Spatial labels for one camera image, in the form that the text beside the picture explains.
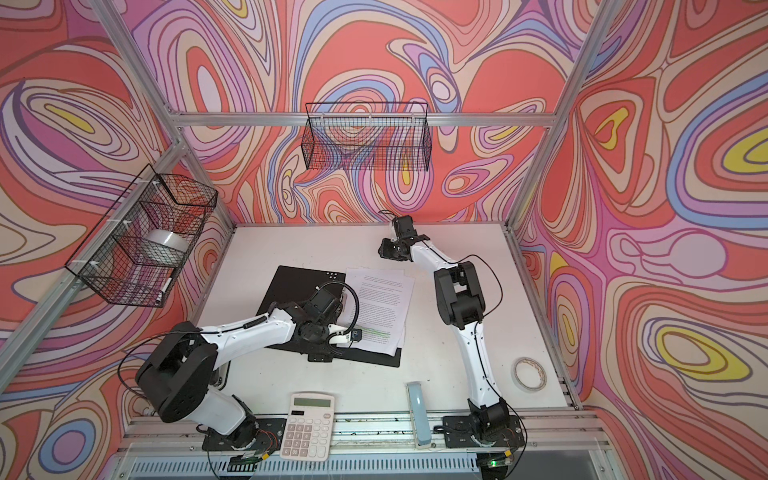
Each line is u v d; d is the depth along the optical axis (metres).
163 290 0.71
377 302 0.98
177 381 0.43
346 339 0.78
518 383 0.80
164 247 0.70
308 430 0.73
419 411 0.73
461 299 0.64
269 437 0.72
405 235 0.86
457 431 0.72
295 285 1.07
